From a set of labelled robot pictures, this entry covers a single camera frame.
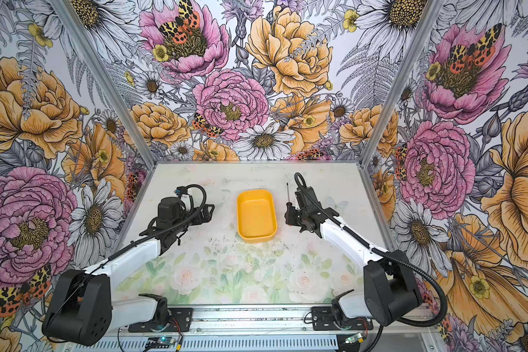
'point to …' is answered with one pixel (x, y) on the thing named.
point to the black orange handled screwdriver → (289, 205)
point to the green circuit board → (159, 342)
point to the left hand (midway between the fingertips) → (204, 213)
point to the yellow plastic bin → (256, 215)
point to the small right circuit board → (355, 338)
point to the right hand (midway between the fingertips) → (288, 220)
